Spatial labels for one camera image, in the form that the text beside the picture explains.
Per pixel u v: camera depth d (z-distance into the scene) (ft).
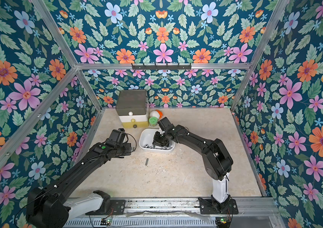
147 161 2.96
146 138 3.34
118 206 2.42
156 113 3.63
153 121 3.45
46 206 1.25
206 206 2.41
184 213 2.39
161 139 2.52
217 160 1.72
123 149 2.39
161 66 3.04
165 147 3.14
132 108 3.04
